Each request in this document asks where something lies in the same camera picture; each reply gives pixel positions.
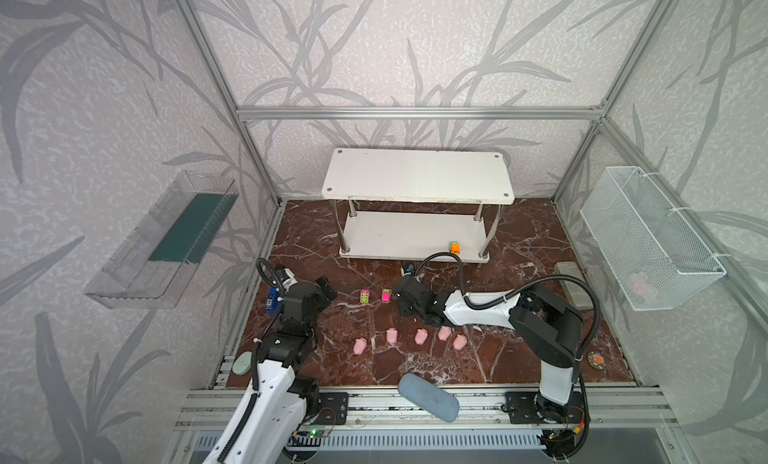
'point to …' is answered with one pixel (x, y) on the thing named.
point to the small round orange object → (597, 360)
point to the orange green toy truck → (455, 248)
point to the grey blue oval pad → (429, 397)
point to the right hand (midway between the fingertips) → (403, 288)
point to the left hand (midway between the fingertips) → (322, 276)
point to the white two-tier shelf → (411, 205)
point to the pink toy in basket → (640, 284)
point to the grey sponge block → (578, 296)
